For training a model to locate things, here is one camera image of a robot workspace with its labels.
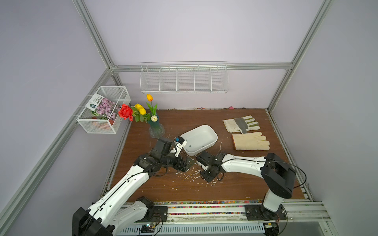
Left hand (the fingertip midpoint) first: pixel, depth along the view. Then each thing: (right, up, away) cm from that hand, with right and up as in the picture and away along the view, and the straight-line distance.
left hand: (187, 161), depth 74 cm
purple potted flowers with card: (-43, +27, 0) cm, 50 cm away
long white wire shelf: (-3, +51, +25) cm, 57 cm away
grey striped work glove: (+41, +18, +36) cm, 57 cm away
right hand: (+11, -11, +13) cm, 20 cm away
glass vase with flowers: (-28, +26, +6) cm, 38 cm away
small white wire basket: (-50, +19, +2) cm, 53 cm away
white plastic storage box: (+8, +8, +29) cm, 31 cm away
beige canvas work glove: (+45, +7, +27) cm, 53 cm away
